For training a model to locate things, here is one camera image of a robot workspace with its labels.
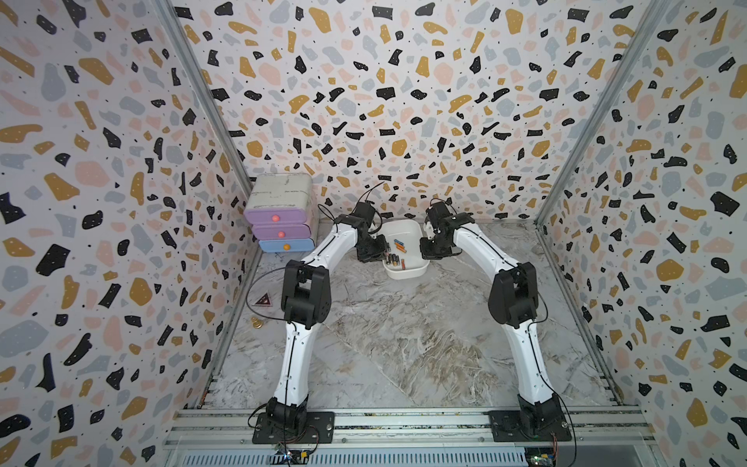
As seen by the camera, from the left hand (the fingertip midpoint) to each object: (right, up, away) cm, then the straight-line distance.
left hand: (388, 254), depth 100 cm
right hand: (+12, 0, +2) cm, 12 cm away
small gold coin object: (-41, -22, -8) cm, 48 cm away
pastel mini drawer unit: (-36, +14, -3) cm, 39 cm away
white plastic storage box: (+6, +7, +13) cm, 16 cm away
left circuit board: (-24, -49, -29) cm, 62 cm away
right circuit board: (+38, -49, -28) cm, 68 cm away
